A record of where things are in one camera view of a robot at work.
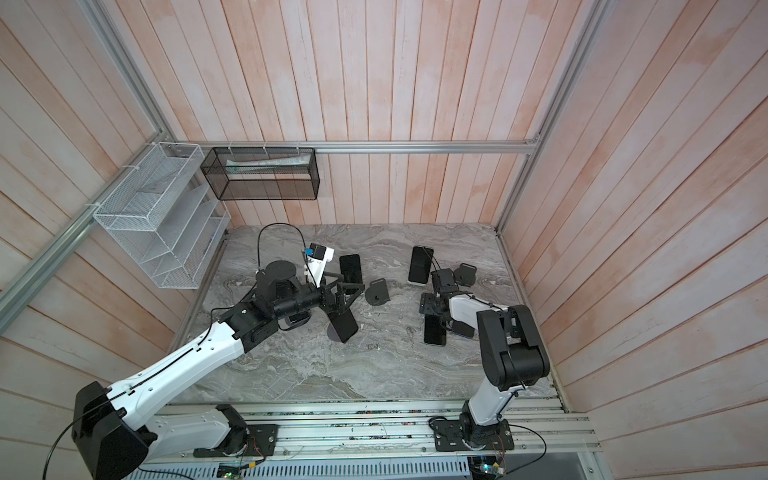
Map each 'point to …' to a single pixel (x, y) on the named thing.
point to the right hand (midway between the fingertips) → (435, 303)
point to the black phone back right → (420, 264)
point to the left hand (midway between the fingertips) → (353, 289)
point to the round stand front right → (465, 275)
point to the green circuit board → (491, 468)
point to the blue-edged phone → (463, 329)
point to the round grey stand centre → (377, 293)
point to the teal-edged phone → (434, 329)
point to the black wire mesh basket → (262, 173)
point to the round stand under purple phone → (332, 334)
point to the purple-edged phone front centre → (344, 323)
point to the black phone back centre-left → (350, 267)
